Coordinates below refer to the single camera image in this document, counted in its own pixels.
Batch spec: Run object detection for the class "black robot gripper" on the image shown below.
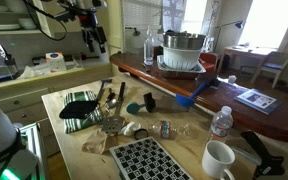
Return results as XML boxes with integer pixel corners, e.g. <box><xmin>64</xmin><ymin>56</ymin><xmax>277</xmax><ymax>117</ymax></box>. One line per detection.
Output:
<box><xmin>54</xmin><ymin>0</ymin><xmax>107</xmax><ymax>53</ymax></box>

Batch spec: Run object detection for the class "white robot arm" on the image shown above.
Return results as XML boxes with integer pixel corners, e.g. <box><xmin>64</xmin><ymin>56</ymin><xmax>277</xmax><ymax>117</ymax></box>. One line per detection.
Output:
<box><xmin>0</xmin><ymin>0</ymin><xmax>107</xmax><ymax>178</ymax></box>

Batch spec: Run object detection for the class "clear sanitizer pump bottle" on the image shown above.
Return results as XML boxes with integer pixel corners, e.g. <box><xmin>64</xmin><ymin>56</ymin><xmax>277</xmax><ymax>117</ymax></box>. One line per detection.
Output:
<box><xmin>144</xmin><ymin>27</ymin><xmax>154</xmax><ymax>66</ymax></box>

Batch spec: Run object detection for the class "black cloth pad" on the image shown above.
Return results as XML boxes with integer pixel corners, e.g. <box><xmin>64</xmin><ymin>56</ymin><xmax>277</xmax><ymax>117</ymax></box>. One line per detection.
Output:
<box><xmin>59</xmin><ymin>100</ymin><xmax>98</xmax><ymax>119</ymax></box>

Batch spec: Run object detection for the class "stainless steel bowl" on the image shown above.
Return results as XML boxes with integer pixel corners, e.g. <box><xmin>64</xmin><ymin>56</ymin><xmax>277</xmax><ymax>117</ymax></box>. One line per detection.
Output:
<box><xmin>163</xmin><ymin>32</ymin><xmax>206</xmax><ymax>50</ymax></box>

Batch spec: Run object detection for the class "aluminium foil tray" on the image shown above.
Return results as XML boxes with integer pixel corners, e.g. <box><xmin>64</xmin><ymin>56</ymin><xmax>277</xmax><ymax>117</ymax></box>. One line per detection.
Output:
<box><xmin>157</xmin><ymin>55</ymin><xmax>206</xmax><ymax>79</ymax></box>

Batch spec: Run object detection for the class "green striped towel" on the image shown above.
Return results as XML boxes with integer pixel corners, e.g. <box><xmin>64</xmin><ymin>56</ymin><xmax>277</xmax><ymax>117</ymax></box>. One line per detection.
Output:
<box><xmin>59</xmin><ymin>91</ymin><xmax>103</xmax><ymax>134</ymax></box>

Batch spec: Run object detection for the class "teal measuring scoop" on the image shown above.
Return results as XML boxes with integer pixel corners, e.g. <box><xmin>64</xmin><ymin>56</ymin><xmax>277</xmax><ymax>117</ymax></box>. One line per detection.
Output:
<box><xmin>126</xmin><ymin>93</ymin><xmax>156</xmax><ymax>114</ymax></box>

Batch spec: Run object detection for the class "white colander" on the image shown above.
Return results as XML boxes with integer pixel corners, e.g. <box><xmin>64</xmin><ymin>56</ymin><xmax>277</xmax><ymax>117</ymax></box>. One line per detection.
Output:
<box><xmin>163</xmin><ymin>47</ymin><xmax>201</xmax><ymax>70</ymax></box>

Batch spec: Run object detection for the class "metal slotted spatula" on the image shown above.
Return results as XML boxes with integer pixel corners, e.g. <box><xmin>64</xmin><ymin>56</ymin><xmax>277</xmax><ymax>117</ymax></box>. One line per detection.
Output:
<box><xmin>102</xmin><ymin>82</ymin><xmax>126</xmax><ymax>133</ymax></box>

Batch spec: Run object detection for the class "white crumpled object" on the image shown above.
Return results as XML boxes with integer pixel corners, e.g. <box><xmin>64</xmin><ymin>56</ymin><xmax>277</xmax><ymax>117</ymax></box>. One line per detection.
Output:
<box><xmin>123</xmin><ymin>122</ymin><xmax>141</xmax><ymax>136</ymax></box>

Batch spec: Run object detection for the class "beige crumpled cloth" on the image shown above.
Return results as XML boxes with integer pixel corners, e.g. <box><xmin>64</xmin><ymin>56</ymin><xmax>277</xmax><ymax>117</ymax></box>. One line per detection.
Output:
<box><xmin>82</xmin><ymin>129</ymin><xmax>107</xmax><ymax>154</ymax></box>

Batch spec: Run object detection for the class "lying clear plastic bottle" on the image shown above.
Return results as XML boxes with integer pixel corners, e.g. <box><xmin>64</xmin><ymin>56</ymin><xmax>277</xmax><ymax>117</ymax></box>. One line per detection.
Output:
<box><xmin>148</xmin><ymin>121</ymin><xmax>191</xmax><ymax>140</ymax></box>

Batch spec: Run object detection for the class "checkerboard calibration board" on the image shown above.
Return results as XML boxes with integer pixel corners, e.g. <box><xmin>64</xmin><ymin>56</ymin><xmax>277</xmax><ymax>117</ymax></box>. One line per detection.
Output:
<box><xmin>109</xmin><ymin>137</ymin><xmax>193</xmax><ymax>180</ymax></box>

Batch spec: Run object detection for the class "small white cup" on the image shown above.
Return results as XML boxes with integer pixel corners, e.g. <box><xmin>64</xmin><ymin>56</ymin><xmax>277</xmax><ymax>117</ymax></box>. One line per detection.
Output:
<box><xmin>228</xmin><ymin>75</ymin><xmax>237</xmax><ymax>84</ymax></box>

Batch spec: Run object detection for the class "plastic water bottle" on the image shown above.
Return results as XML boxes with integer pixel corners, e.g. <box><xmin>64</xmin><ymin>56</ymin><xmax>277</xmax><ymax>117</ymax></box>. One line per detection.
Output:
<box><xmin>208</xmin><ymin>106</ymin><xmax>233</xmax><ymax>142</ymax></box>

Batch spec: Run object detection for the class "wooden desk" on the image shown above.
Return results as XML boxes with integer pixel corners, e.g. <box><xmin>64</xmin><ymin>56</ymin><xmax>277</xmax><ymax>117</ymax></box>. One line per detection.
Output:
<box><xmin>217</xmin><ymin>46</ymin><xmax>276</xmax><ymax>73</ymax></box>

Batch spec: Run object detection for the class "white ceramic mug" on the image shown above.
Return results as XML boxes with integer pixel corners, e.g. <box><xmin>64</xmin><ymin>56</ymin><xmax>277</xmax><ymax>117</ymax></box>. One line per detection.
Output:
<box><xmin>202</xmin><ymin>140</ymin><xmax>235</xmax><ymax>180</ymax></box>

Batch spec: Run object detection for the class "white wooden chair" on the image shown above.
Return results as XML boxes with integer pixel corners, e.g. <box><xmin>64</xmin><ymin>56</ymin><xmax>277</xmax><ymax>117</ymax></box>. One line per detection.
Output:
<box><xmin>251</xmin><ymin>51</ymin><xmax>288</xmax><ymax>87</ymax></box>

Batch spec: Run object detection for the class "blue book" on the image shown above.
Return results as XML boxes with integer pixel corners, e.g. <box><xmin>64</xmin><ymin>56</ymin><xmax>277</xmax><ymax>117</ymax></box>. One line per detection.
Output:
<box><xmin>235</xmin><ymin>89</ymin><xmax>282</xmax><ymax>115</ymax></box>

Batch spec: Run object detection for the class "dark wooden counter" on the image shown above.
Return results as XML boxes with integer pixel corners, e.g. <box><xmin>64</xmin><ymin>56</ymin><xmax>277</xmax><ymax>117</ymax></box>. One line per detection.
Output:
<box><xmin>109</xmin><ymin>53</ymin><xmax>288</xmax><ymax>142</ymax></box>

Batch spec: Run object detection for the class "black handled spoon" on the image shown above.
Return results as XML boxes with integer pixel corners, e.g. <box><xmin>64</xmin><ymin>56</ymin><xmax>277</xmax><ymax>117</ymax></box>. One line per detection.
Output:
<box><xmin>105</xmin><ymin>89</ymin><xmax>116</xmax><ymax>109</ymax></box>

